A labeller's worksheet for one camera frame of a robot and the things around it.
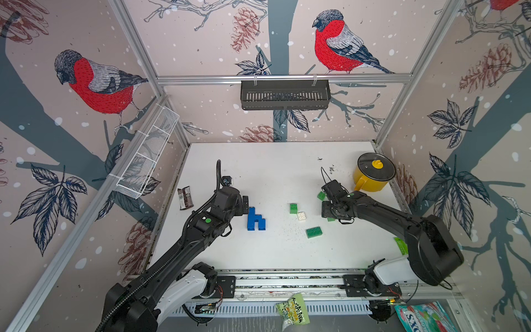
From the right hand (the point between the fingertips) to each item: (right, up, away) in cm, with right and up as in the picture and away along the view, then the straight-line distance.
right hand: (330, 209), depth 90 cm
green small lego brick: (-16, 0, +1) cm, 16 cm away
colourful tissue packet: (+26, -29, -25) cm, 46 cm away
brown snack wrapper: (-68, +3, +7) cm, 68 cm away
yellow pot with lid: (+22, +16, +6) cm, 28 cm away
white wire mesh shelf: (-83, +14, -7) cm, 84 cm away
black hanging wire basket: (-17, +56, +16) cm, 61 cm away
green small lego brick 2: (0, -5, 0) cm, 5 cm away
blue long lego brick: (-35, -3, -2) cm, 35 cm away
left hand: (-40, +8, -9) cm, 42 cm away
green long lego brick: (-9, -8, -5) cm, 13 cm away
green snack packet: (-19, -29, -22) cm, 42 cm away
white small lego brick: (-13, -3, 0) cm, 13 cm away
